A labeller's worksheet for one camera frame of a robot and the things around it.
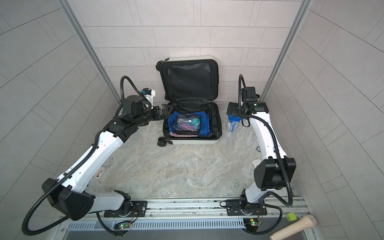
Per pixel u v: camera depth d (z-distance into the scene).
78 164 0.40
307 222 0.65
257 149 0.92
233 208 0.71
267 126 0.48
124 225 0.64
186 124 0.95
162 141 0.91
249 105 0.54
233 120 0.91
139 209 0.71
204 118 0.99
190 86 0.99
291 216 0.68
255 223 0.68
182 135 0.94
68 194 0.36
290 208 0.73
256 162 0.86
